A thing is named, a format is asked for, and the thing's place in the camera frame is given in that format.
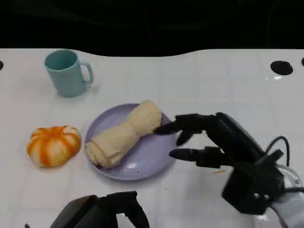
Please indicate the beige towel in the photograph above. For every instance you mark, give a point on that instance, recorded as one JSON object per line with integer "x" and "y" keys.
{"x": 126, "y": 133}

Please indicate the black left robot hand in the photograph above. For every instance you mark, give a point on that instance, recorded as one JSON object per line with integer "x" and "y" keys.
{"x": 90, "y": 213}

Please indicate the lilac plate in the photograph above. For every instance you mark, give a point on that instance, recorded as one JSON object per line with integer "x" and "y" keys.
{"x": 152, "y": 154}

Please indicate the orange and white bread roll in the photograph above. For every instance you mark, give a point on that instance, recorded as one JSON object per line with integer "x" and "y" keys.
{"x": 53, "y": 146}

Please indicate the pale green mug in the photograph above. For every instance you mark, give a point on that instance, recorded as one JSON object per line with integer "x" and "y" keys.
{"x": 67, "y": 78}

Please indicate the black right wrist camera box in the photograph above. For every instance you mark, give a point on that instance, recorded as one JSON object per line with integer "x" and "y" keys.
{"x": 251, "y": 190}

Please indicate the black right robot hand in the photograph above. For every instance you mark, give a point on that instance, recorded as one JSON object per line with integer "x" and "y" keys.
{"x": 228, "y": 137}

